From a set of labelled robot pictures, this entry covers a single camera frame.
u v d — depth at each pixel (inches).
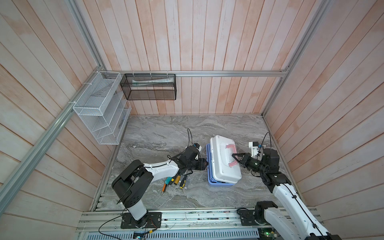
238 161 29.2
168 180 33.5
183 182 33.2
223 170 28.8
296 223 17.9
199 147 32.7
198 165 30.7
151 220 28.7
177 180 33.6
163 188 32.9
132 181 20.1
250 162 27.5
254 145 28.9
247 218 28.8
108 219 23.8
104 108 28.8
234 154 30.7
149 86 40.9
